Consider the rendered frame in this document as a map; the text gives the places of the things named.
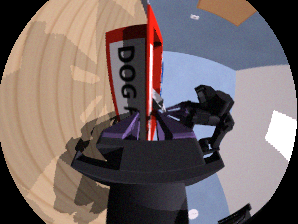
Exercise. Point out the red dog food box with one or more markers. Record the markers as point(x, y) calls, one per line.
point(134, 61)

